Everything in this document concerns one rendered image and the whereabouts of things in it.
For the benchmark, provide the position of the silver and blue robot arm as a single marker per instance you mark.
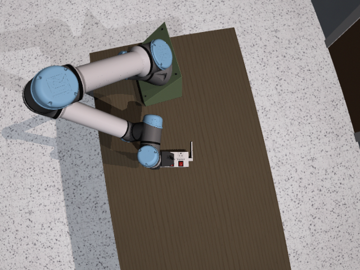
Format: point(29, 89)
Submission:
point(55, 91)

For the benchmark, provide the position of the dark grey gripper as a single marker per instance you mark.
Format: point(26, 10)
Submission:
point(166, 159)

